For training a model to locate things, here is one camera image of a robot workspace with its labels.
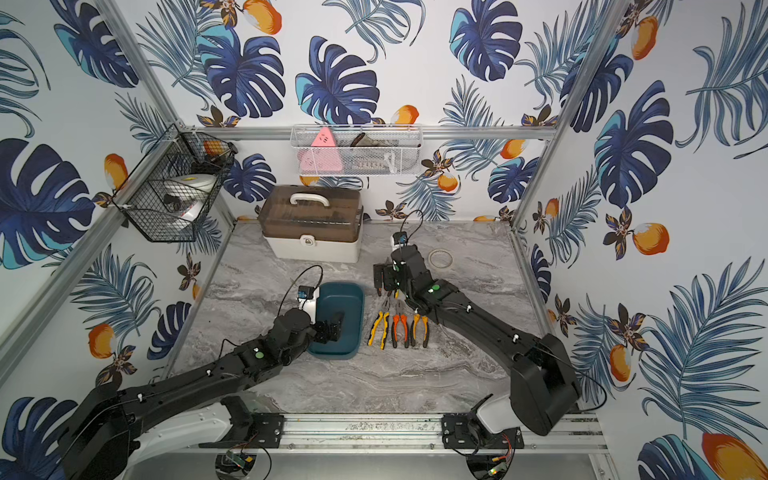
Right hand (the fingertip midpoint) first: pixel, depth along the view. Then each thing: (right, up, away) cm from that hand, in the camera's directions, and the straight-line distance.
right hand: (391, 263), depth 84 cm
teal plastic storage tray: (-14, -13, +19) cm, 27 cm away
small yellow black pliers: (+2, -11, +16) cm, 20 cm away
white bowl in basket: (-53, +20, -4) cm, 57 cm away
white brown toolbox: (-24, +12, +9) cm, 29 cm away
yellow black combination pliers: (-3, -17, +11) cm, 20 cm away
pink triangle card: (-20, +31, +5) cm, 38 cm away
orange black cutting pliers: (+8, -18, +9) cm, 22 cm away
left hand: (-16, -12, -4) cm, 21 cm away
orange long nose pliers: (+1, -21, +8) cm, 22 cm away
